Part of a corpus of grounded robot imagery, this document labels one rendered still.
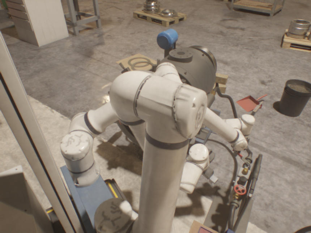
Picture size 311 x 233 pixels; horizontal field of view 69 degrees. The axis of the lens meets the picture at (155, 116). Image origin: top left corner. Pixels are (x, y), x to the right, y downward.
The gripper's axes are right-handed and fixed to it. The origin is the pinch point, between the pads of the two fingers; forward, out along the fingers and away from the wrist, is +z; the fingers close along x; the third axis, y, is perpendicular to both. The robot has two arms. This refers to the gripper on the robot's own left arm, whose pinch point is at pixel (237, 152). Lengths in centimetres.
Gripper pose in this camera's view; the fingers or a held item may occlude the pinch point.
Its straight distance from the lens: 180.5
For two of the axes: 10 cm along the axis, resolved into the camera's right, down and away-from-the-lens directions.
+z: 0.0, 7.8, 6.2
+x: 8.5, -3.3, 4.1
